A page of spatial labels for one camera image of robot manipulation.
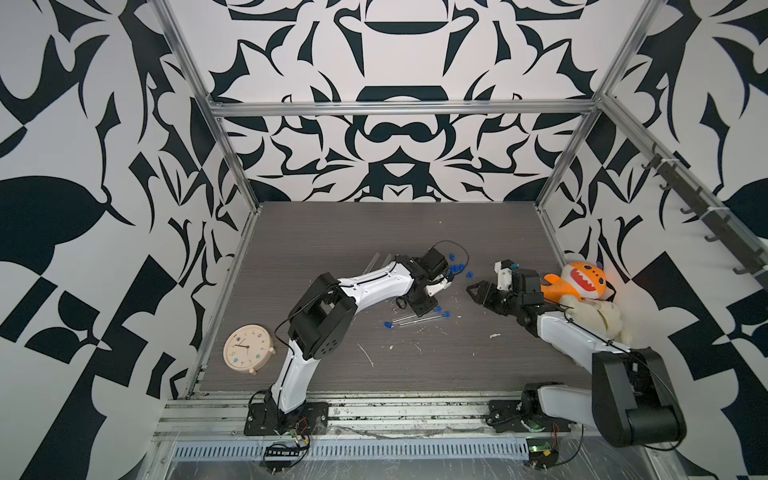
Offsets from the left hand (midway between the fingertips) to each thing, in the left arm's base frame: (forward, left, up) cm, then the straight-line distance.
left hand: (422, 297), depth 91 cm
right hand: (+1, -15, +3) cm, 16 cm away
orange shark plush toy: (+1, -47, +5) cm, 47 cm away
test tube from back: (-2, -5, -5) cm, 7 cm away
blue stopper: (-7, +10, -4) cm, 13 cm away
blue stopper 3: (+13, -15, -3) cm, 20 cm away
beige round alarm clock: (-13, +49, -2) cm, 51 cm away
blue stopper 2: (+12, -14, -3) cm, 18 cm away
